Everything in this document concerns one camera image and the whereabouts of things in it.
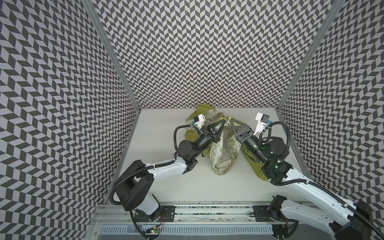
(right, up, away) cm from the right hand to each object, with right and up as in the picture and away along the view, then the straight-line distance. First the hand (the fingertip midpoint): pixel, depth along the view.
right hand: (232, 121), depth 59 cm
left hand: (-2, -1, 0) cm, 2 cm away
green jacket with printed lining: (+3, -22, +35) cm, 41 cm away
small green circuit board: (-33, -50, +8) cm, 60 cm away
